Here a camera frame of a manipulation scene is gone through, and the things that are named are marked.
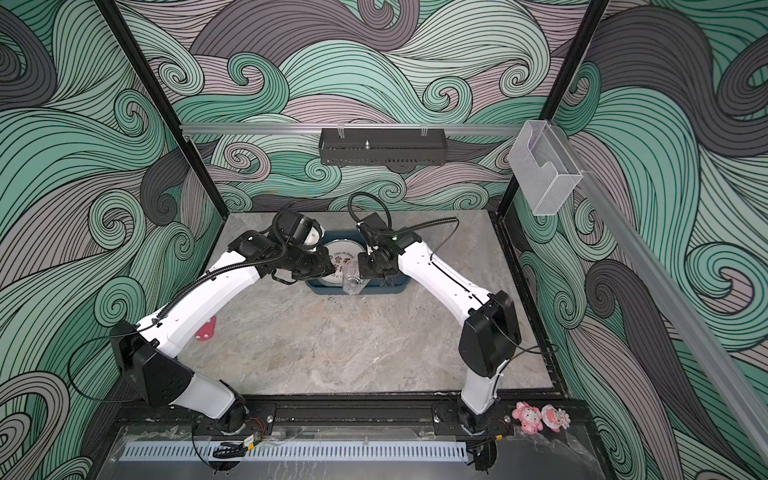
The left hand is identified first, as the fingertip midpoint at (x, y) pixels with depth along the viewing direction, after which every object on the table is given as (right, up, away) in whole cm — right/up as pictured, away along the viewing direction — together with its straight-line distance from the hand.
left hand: (337, 267), depth 76 cm
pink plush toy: (+48, -36, -5) cm, 60 cm away
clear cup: (+3, -5, +10) cm, 12 cm away
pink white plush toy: (+54, -36, -5) cm, 65 cm away
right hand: (+8, -2, +7) cm, 10 cm away
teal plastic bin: (+16, -8, +21) cm, 28 cm away
